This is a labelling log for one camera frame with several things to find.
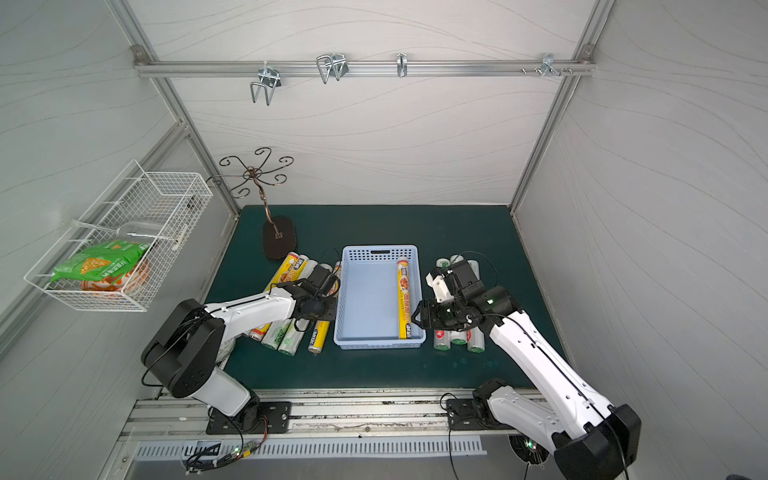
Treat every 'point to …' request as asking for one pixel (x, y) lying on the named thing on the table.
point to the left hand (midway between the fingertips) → (332, 311)
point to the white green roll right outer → (475, 334)
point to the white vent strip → (422, 445)
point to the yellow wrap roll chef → (404, 300)
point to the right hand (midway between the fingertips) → (422, 317)
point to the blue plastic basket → (367, 309)
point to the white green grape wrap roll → (442, 338)
